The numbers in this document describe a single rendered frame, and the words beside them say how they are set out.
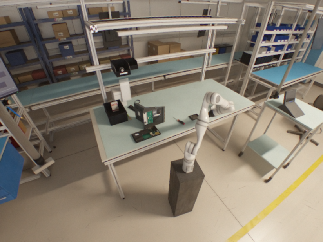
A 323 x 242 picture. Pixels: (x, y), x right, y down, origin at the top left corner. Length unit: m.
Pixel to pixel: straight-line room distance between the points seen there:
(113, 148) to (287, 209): 2.34
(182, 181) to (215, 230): 0.98
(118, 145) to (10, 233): 1.84
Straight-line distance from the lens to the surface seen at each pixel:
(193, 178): 1.42
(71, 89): 2.92
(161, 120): 1.64
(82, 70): 4.96
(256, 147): 2.75
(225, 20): 2.01
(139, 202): 2.24
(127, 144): 1.46
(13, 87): 1.89
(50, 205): 2.64
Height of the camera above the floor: 2.06
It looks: 39 degrees down
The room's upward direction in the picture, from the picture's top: straight up
